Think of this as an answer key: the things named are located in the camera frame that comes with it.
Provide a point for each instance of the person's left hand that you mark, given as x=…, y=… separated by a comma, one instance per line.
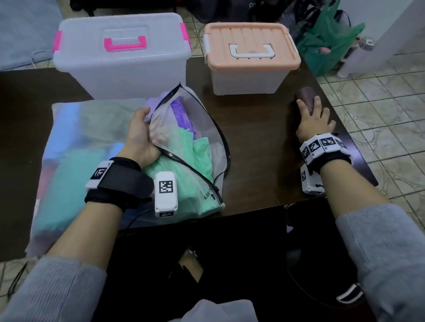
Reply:
x=139, y=142

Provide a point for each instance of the person's right hand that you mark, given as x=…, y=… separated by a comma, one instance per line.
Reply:
x=313, y=126

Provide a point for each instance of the brown bag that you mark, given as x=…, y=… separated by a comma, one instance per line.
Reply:
x=307, y=94

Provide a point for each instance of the translucent zipper bag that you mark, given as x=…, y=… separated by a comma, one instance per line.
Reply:
x=186, y=109

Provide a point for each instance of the small clear plastic bin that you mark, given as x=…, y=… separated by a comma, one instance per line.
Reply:
x=249, y=33

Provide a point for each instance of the person's left forearm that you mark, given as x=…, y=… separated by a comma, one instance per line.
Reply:
x=83, y=239

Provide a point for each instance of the person's right forearm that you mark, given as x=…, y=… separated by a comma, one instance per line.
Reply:
x=352, y=185

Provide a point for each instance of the person's black trousers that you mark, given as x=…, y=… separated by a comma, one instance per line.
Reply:
x=239, y=252

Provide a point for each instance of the black right wristband with markers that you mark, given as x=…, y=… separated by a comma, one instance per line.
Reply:
x=327, y=147

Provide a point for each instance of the green plastic bag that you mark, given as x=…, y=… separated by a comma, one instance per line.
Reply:
x=325, y=43

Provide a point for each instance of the dark patterned bag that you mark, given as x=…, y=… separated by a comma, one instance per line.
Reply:
x=299, y=16

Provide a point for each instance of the black smartphone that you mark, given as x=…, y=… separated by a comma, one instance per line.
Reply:
x=192, y=265

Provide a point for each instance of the blue-grey floor mat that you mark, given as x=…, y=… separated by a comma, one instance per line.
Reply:
x=23, y=30

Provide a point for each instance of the white plastic buckle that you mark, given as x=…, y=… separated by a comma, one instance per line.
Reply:
x=350, y=293

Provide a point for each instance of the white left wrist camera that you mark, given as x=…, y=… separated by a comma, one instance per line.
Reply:
x=166, y=199

